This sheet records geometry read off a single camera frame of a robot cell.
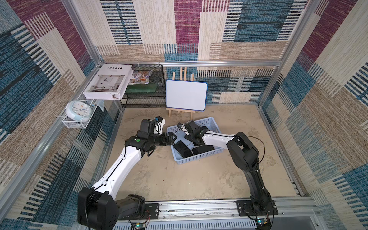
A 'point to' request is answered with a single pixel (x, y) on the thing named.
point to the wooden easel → (182, 110)
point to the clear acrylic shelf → (71, 123)
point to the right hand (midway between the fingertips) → (191, 127)
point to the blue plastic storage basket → (210, 123)
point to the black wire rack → (151, 95)
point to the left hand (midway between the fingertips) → (169, 136)
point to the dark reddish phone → (198, 142)
